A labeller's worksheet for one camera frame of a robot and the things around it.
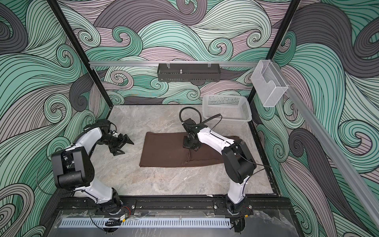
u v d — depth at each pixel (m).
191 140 0.76
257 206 0.74
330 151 0.53
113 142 0.77
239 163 0.47
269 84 0.77
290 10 0.73
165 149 0.90
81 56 0.90
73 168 0.46
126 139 0.79
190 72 0.98
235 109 1.17
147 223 0.76
